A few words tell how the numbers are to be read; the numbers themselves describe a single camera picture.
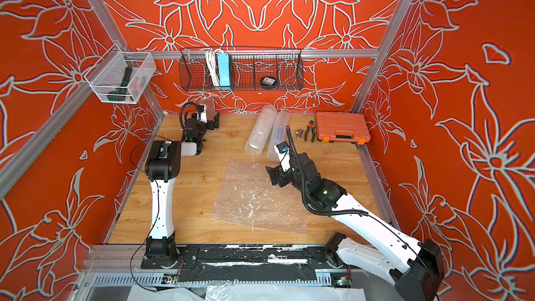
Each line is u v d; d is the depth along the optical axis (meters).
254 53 0.93
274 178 0.66
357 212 0.46
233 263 0.73
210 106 0.99
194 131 0.88
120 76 0.90
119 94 0.79
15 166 0.51
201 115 0.95
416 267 0.38
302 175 0.52
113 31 0.84
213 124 1.01
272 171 0.65
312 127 1.13
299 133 1.09
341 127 1.08
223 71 0.89
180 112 1.18
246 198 0.87
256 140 0.98
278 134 1.03
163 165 0.64
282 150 0.62
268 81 0.96
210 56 0.87
